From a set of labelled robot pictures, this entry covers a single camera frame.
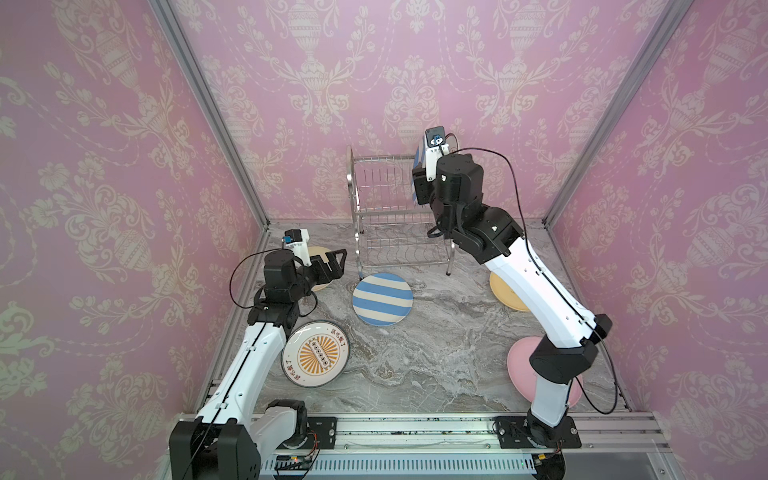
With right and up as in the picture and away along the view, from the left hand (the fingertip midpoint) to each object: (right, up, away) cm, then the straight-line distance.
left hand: (335, 255), depth 78 cm
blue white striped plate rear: (+12, -15, +20) cm, 28 cm away
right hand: (+24, +20, -14) cm, 35 cm away
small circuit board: (-10, -51, -5) cm, 52 cm away
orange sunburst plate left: (-8, -29, +10) cm, 32 cm away
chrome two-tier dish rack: (+15, +10, +43) cm, 47 cm away
